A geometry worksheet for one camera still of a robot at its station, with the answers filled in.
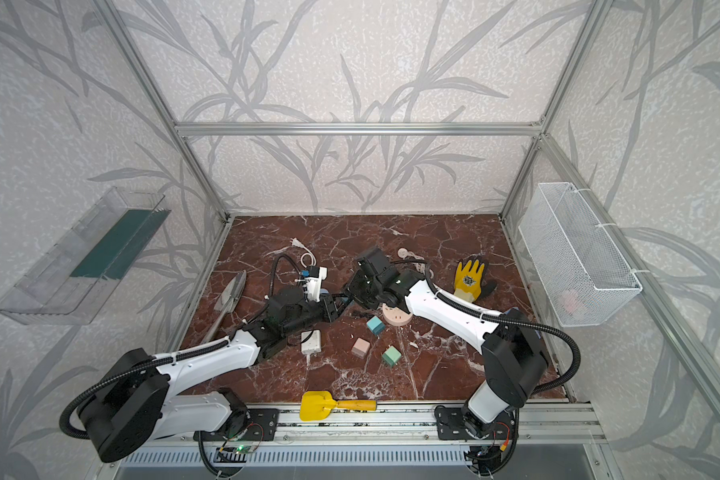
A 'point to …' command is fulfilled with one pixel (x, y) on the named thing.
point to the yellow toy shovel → (319, 405)
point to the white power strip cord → (295, 241)
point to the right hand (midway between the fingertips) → (339, 290)
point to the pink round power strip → (395, 316)
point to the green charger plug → (391, 355)
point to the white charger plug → (312, 344)
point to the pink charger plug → (360, 347)
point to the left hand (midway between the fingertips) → (351, 300)
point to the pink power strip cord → (403, 253)
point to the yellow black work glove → (472, 280)
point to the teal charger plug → (376, 325)
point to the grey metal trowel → (226, 302)
